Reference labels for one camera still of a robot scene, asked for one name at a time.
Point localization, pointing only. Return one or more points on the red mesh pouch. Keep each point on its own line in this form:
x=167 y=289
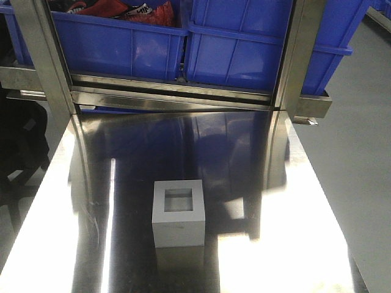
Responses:
x=160 y=15

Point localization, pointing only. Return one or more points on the blue plastic bin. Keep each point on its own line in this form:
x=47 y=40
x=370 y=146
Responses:
x=100 y=52
x=16 y=45
x=214 y=58

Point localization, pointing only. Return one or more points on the steel table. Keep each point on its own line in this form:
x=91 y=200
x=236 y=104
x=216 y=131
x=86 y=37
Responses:
x=382 y=16

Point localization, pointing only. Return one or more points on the red and black shoe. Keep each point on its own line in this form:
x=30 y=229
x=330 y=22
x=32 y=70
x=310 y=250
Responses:
x=107 y=7

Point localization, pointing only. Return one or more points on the steel rack on castors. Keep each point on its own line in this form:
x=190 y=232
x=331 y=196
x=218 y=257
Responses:
x=49 y=61

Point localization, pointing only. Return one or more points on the grey block with square hole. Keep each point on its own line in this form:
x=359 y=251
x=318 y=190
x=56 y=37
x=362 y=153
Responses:
x=178 y=232

